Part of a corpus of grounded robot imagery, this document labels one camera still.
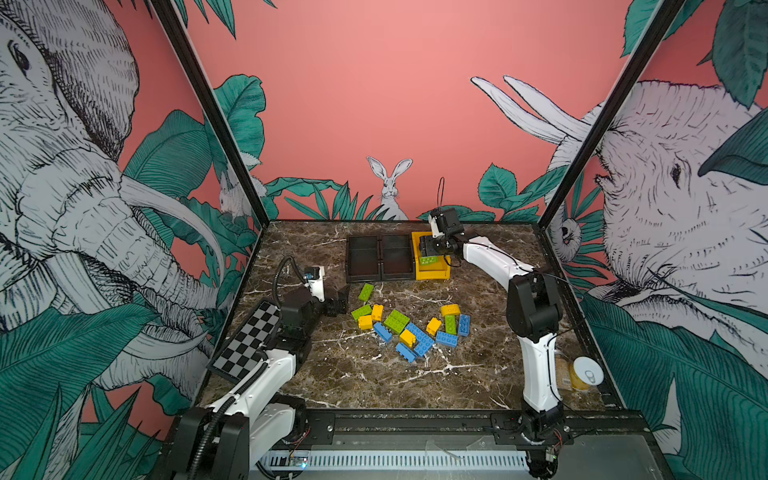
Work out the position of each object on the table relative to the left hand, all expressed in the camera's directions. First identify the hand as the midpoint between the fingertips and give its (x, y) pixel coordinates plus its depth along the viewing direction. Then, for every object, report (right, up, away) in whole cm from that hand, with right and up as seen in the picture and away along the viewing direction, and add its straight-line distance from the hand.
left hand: (335, 280), depth 84 cm
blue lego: (+13, -17, +6) cm, 22 cm away
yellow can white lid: (+68, -24, -5) cm, 73 cm away
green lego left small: (+7, -11, +9) cm, 16 cm away
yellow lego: (+8, -14, +7) cm, 18 cm away
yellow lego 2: (+21, -18, +4) cm, 28 cm away
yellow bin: (+29, +1, +18) cm, 34 cm away
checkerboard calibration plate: (-26, -18, +2) cm, 32 cm away
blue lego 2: (+33, -18, +4) cm, 38 cm away
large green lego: (+17, -14, +9) cm, 24 cm away
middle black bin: (+18, +4, +27) cm, 33 cm away
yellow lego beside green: (+11, -11, +9) cm, 19 cm away
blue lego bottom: (+20, -21, +1) cm, 29 cm away
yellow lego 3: (+29, -15, +7) cm, 33 cm away
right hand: (+27, +12, +16) cm, 34 cm away
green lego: (+7, -6, +17) cm, 19 cm away
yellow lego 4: (+35, -11, +11) cm, 38 cm away
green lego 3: (+35, -15, +9) cm, 39 cm away
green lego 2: (+29, +5, +22) cm, 37 cm away
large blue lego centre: (+26, -19, +4) cm, 32 cm away
